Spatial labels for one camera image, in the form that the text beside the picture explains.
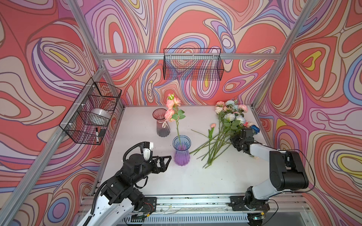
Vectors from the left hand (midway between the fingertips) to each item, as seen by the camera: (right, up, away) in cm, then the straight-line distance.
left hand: (167, 157), depth 69 cm
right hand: (+42, +4, +28) cm, 50 cm away
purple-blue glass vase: (+7, +5, +10) cm, 13 cm away
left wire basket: (-42, +19, +4) cm, 46 cm away
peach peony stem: (+53, +15, +30) cm, 63 cm away
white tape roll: (-34, +23, +5) cm, 41 cm away
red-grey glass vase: (-6, +12, +27) cm, 30 cm away
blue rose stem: (+58, +11, +27) cm, 65 cm away
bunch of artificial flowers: (+44, +20, +33) cm, 58 cm away
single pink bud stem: (+28, +8, +33) cm, 44 cm away
